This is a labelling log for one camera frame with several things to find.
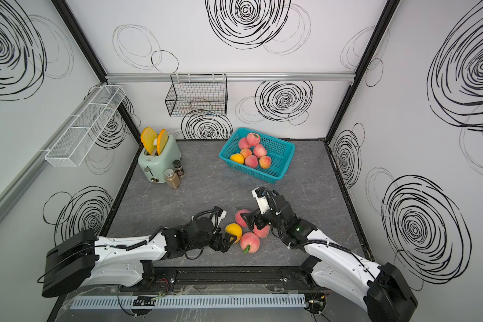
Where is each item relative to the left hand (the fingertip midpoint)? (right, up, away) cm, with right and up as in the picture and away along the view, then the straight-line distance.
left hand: (229, 236), depth 79 cm
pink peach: (+4, +5, +5) cm, 8 cm away
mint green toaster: (-35, +33, +15) cm, 50 cm away
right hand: (+8, +10, 0) cm, 13 cm away
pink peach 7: (+9, +29, +24) cm, 39 cm away
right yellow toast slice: (-33, +40, +12) cm, 53 cm away
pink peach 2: (+13, 0, +2) cm, 13 cm away
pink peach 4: (+5, +39, +31) cm, 50 cm away
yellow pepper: (+2, +2, +1) cm, 3 cm away
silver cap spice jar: (-29, +21, +15) cm, 39 cm away
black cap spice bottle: (-27, +28, +18) cm, 42 cm away
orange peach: (+17, +29, +26) cm, 42 cm away
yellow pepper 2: (+2, +31, +26) cm, 41 cm away
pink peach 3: (+9, -1, -2) cm, 9 cm away
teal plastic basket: (+26, +35, +31) cm, 54 cm away
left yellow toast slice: (-40, +41, +15) cm, 59 cm away
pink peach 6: (+14, +35, +28) cm, 47 cm away
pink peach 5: (+10, +41, +26) cm, 50 cm away
